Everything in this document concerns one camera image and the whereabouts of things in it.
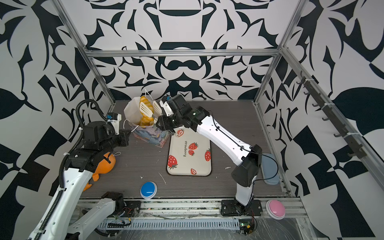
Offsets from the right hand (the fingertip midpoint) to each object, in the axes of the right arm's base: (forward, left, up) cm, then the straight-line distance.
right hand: (159, 123), depth 71 cm
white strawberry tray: (-1, -13, -31) cm, 33 cm away
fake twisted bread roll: (+15, +14, -17) cm, 26 cm away
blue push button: (-22, +8, -28) cm, 37 cm away
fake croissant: (+13, +7, +2) cm, 15 cm away
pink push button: (-32, -54, -28) cm, 68 cm away
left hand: (-2, +14, -2) cm, 15 cm away
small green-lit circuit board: (-38, -40, -31) cm, 63 cm away
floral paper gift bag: (+2, +7, -12) cm, 15 cm away
